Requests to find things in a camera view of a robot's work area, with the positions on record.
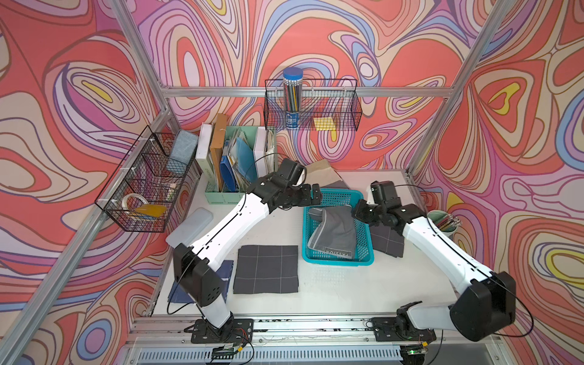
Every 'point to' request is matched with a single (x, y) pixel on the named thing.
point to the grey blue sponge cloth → (182, 150)
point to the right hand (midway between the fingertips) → (352, 216)
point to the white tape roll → (132, 195)
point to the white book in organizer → (204, 141)
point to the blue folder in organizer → (229, 182)
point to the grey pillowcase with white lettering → (337, 232)
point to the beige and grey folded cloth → (320, 172)
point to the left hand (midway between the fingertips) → (314, 197)
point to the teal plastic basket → (363, 251)
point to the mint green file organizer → (264, 143)
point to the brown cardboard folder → (218, 145)
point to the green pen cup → (446, 223)
